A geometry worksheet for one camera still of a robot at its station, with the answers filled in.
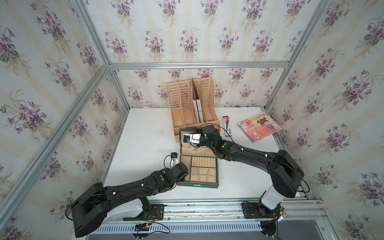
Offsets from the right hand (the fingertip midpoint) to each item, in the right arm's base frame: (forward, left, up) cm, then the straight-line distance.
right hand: (196, 128), depth 84 cm
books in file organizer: (+12, -1, +7) cm, 14 cm away
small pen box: (+16, -23, -18) cm, 33 cm away
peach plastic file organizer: (+36, +12, -11) cm, 40 cm away
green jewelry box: (-17, -4, -14) cm, 23 cm away
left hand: (-21, +7, -16) cm, 27 cm away
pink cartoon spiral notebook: (+16, -46, -19) cm, 53 cm away
